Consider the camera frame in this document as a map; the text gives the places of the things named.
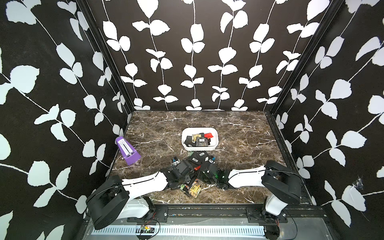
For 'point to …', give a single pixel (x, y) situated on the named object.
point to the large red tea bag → (208, 135)
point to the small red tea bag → (197, 168)
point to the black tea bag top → (198, 157)
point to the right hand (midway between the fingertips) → (191, 172)
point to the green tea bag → (182, 186)
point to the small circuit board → (146, 229)
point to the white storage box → (214, 140)
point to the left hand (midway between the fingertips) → (190, 174)
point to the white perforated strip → (212, 231)
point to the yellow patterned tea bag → (195, 189)
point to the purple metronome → (130, 155)
